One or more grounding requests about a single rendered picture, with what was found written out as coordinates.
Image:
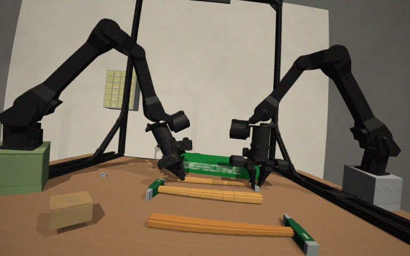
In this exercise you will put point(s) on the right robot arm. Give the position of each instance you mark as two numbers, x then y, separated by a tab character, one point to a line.
20	132

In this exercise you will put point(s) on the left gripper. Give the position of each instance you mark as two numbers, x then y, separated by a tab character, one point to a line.
258	156

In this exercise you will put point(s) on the green bin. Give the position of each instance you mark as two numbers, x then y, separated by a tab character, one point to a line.
213	165

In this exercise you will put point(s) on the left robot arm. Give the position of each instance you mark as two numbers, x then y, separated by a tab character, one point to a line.
335	62

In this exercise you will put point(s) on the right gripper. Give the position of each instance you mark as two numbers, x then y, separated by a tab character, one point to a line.
171	161

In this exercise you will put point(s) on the brown cardboard box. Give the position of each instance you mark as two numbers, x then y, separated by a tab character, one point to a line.
69	210

